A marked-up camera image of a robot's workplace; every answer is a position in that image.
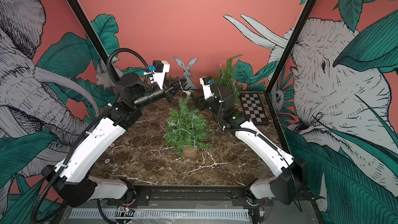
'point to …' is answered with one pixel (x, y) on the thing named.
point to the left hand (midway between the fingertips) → (184, 78)
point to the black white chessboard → (254, 108)
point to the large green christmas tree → (186, 127)
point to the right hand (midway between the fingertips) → (195, 89)
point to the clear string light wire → (221, 75)
